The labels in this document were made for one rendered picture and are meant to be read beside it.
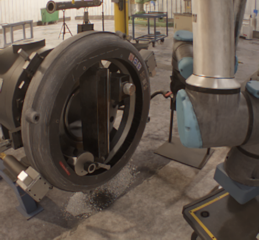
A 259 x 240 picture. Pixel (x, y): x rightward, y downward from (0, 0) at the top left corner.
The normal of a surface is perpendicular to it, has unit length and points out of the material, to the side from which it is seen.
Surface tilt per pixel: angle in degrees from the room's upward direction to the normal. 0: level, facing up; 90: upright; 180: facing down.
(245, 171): 70
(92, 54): 90
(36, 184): 90
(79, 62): 90
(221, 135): 96
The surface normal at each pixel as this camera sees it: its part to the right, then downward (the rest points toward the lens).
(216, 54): -0.31, 0.24
